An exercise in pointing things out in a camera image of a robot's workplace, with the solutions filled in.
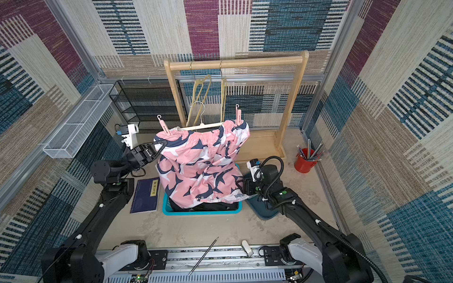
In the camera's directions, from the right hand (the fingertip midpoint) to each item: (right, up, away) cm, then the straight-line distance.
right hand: (242, 184), depth 83 cm
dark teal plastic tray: (+8, -11, -2) cm, 13 cm away
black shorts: (-16, -9, -5) cm, 19 cm away
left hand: (-27, +18, -23) cm, 39 cm away
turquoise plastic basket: (-33, -10, -6) cm, 35 cm away
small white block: (+1, -25, -8) cm, 26 cm away
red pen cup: (+33, +8, +15) cm, 37 cm away
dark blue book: (-48, -7, +8) cm, 49 cm away
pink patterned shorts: (-17, +10, -11) cm, 23 cm away
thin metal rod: (-17, -28, -8) cm, 34 cm away
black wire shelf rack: (-57, +45, +25) cm, 77 cm away
